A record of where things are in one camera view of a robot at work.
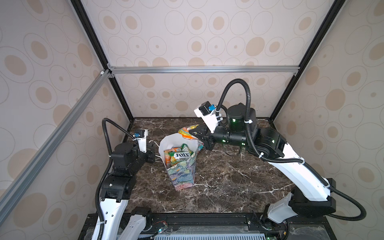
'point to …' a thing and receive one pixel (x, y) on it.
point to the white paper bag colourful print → (182, 175)
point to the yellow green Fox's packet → (175, 155)
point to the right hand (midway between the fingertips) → (191, 131)
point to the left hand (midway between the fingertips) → (157, 141)
